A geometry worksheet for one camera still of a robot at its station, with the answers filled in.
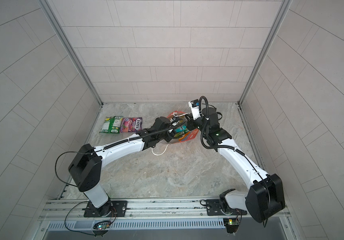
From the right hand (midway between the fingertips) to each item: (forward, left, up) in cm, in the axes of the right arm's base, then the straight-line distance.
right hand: (185, 114), depth 77 cm
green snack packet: (+13, +48, -20) cm, 54 cm away
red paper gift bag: (-1, +2, -14) cm, 15 cm away
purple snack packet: (+13, +36, -21) cm, 43 cm away
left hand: (+1, +5, -10) cm, 12 cm away
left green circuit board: (-42, +41, -22) cm, 63 cm away
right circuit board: (-45, -18, -27) cm, 56 cm away
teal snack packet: (-10, +1, +1) cm, 10 cm away
